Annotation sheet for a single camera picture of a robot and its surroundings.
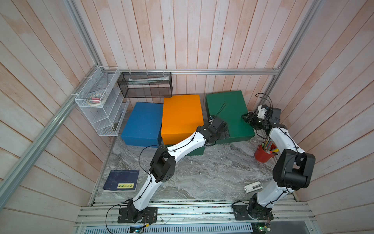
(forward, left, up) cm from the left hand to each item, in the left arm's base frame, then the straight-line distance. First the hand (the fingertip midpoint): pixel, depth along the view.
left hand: (222, 136), depth 87 cm
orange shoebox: (+9, +25, +8) cm, 28 cm away
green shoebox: (-19, +17, +15) cm, 30 cm away
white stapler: (-26, -15, -12) cm, 33 cm away
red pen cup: (-8, -25, -9) cm, 28 cm away
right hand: (+12, -14, +5) cm, 19 cm away
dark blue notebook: (-23, +60, -14) cm, 66 cm away
